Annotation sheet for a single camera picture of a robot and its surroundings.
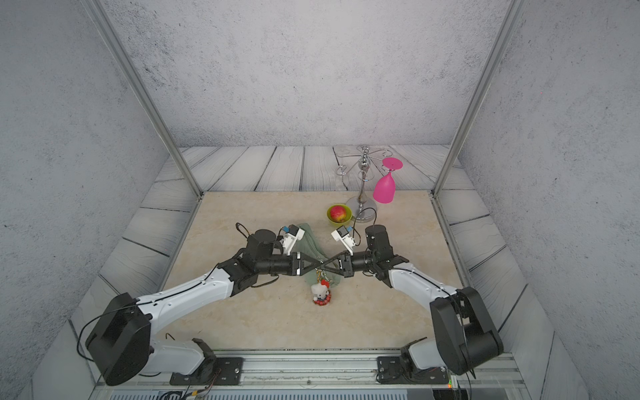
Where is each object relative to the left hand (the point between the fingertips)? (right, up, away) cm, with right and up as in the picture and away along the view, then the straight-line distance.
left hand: (320, 267), depth 74 cm
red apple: (+6, +15, +31) cm, 35 cm away
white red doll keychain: (0, -9, +4) cm, 10 cm away
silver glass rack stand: (+18, +17, +39) cm, 46 cm away
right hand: (+1, -1, +1) cm, 2 cm away
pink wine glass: (+24, +26, +22) cm, 41 cm away
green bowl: (+11, +14, +34) cm, 38 cm away
